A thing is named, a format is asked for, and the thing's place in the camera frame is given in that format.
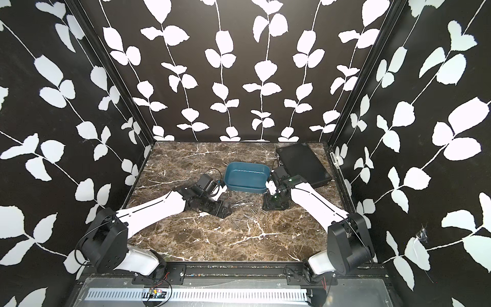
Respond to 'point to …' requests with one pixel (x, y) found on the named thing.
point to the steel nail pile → (251, 210)
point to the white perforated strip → (198, 295)
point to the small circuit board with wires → (157, 293)
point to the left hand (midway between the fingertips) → (225, 207)
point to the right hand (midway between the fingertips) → (265, 203)
